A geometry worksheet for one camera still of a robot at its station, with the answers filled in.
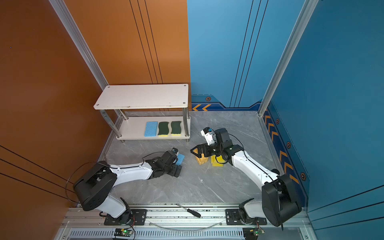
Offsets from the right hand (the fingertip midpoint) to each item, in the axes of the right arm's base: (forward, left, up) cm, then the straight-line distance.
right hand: (196, 149), depth 81 cm
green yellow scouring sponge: (+20, +14, -6) cm, 25 cm away
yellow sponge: (-3, -10, -10) cm, 15 cm away
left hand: (-2, +13, -15) cm, 20 cm away
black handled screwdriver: (-27, +3, -16) cm, 32 cm away
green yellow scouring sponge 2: (+20, +23, -6) cm, 31 cm away
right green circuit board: (-36, -26, -17) cm, 48 cm away
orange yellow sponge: (-1, -3, -11) cm, 11 cm away
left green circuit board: (-36, +36, -16) cm, 53 cm away
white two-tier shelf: (+46, +36, -14) cm, 60 cm away
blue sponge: (+21, +32, -7) cm, 39 cm away
